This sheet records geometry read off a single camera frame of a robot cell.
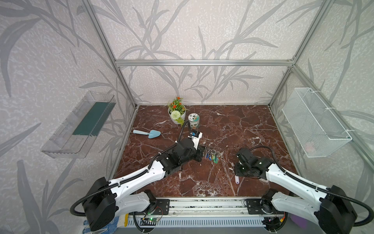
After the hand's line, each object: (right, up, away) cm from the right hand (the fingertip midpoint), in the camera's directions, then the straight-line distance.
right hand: (234, 166), depth 84 cm
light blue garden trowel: (-54, +16, +19) cm, 59 cm away
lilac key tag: (+1, -7, -2) cm, 8 cm away
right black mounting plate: (+7, -17, -11) cm, 22 cm away
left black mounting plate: (-40, -18, -10) cm, 45 cm away
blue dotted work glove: (-63, -24, -16) cm, 69 cm away
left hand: (-17, +14, -8) cm, 23 cm away
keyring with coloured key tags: (-14, +8, -7) cm, 17 cm away
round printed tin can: (-24, +27, +18) cm, 40 cm away
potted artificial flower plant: (-36, +33, +12) cm, 50 cm away
